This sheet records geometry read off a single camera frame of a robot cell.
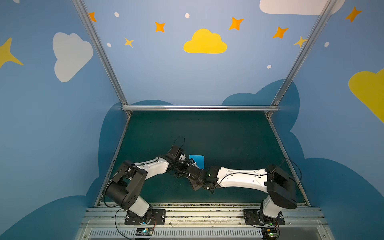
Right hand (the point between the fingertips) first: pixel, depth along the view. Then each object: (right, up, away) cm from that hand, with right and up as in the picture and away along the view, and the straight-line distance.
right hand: (194, 178), depth 82 cm
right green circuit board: (+37, -23, -11) cm, 45 cm away
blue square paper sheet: (+3, +8, +12) cm, 14 cm away
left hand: (0, +2, +4) cm, 4 cm away
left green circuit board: (-25, -23, -10) cm, 35 cm away
